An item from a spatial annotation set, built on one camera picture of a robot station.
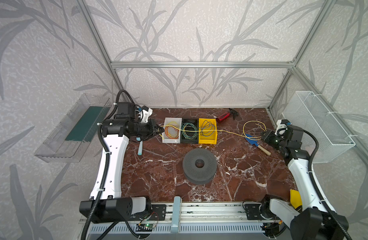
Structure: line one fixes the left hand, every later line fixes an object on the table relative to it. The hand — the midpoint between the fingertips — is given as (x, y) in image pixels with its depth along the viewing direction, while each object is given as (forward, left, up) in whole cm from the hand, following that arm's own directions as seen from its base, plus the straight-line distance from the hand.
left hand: (165, 124), depth 68 cm
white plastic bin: (+10, +5, -30) cm, 32 cm away
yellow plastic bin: (+13, -23, -30) cm, 40 cm away
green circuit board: (-37, +10, -34) cm, 52 cm away
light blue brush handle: (-32, -5, -30) cm, 44 cm away
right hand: (+6, -51, -11) cm, 52 cm away
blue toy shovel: (+5, -50, -22) cm, 55 cm away
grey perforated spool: (-7, -17, -31) cm, 37 cm away
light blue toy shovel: (+1, +20, -31) cm, 37 cm away
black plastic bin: (+15, -11, -30) cm, 35 cm away
